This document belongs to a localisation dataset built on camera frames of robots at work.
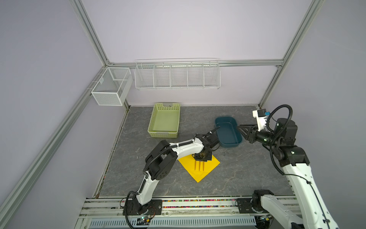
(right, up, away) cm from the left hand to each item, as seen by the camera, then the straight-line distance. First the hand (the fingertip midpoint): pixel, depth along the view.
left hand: (206, 161), depth 88 cm
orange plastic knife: (-1, -3, +1) cm, 3 cm away
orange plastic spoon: (-7, -2, +1) cm, 7 cm away
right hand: (+14, +22, -20) cm, 33 cm away
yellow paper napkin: (-11, -1, 0) cm, 11 cm away
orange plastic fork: (-4, -3, +1) cm, 5 cm away
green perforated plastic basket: (-30, +25, +26) cm, 47 cm away
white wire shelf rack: (-19, +60, +16) cm, 64 cm away
